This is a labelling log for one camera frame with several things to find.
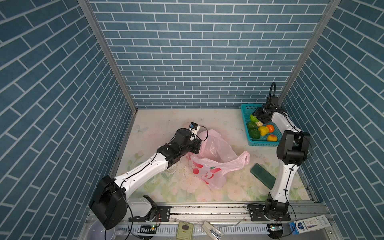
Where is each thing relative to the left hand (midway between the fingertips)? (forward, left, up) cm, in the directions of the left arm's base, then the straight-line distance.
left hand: (201, 141), depth 80 cm
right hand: (+26, -38, -5) cm, 47 cm away
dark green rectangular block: (-13, -36, -16) cm, 42 cm away
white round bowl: (-38, +48, -15) cm, 62 cm away
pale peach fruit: (+20, -41, -9) cm, 46 cm away
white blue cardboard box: (-37, -51, -16) cm, 65 cm away
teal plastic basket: (+35, -36, -11) cm, 51 cm away
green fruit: (+20, -36, -12) cm, 43 cm away
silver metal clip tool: (-39, -5, -18) cm, 43 cm away
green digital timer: (-38, +9, -17) cm, 42 cm away
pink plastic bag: (-1, -10, -18) cm, 21 cm away
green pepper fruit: (+14, -37, -12) cm, 41 cm away
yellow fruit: (+17, -44, -13) cm, 49 cm away
